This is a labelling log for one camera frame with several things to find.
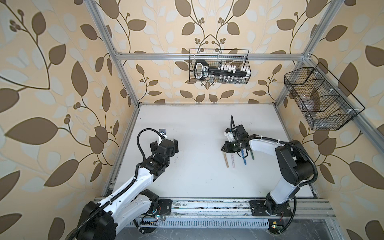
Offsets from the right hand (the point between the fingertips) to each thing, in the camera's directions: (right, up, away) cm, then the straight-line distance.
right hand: (223, 150), depth 93 cm
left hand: (-33, +8, -11) cm, 36 cm away
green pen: (+8, +5, -26) cm, 27 cm away
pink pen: (+6, -6, -2) cm, 8 cm away
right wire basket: (+47, +28, -20) cm, 59 cm away
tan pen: (+1, -5, -2) cm, 6 cm away
